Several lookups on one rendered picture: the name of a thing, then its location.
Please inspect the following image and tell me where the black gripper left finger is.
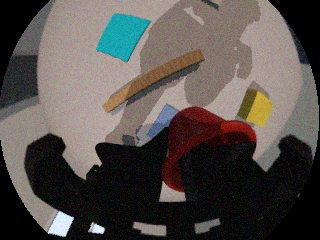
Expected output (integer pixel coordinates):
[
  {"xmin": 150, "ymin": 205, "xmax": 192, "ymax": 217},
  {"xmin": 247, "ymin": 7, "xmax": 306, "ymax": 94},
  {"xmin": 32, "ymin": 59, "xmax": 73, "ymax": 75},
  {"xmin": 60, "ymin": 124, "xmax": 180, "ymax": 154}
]
[{"xmin": 95, "ymin": 127, "xmax": 169, "ymax": 201}]

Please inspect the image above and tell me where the white flat tile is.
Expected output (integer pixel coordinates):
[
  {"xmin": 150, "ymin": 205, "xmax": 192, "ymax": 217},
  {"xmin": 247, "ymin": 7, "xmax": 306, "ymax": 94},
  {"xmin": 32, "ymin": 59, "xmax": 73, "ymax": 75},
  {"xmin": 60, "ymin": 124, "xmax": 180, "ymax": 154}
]
[{"xmin": 204, "ymin": 0, "xmax": 223, "ymax": 9}]

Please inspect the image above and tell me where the yellow rectangular block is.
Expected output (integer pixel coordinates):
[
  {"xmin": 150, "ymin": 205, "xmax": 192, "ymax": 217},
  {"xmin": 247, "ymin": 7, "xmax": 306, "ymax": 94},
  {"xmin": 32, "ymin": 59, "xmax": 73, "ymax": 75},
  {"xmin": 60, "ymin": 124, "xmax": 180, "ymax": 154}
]
[{"xmin": 237, "ymin": 88, "xmax": 273, "ymax": 127}]

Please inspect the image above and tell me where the tan flat bar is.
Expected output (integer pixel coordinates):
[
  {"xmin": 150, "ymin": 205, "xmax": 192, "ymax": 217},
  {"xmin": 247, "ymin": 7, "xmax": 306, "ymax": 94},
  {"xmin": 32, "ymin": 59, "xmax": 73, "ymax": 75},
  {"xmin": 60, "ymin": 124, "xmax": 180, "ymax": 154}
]
[{"xmin": 103, "ymin": 48, "xmax": 205, "ymax": 113}]

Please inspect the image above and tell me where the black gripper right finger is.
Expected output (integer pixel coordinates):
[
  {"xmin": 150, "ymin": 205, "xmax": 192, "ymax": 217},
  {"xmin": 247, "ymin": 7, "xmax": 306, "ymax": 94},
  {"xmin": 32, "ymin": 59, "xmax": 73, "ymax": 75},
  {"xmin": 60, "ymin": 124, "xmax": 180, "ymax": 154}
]
[{"xmin": 179, "ymin": 141, "xmax": 257, "ymax": 201}]

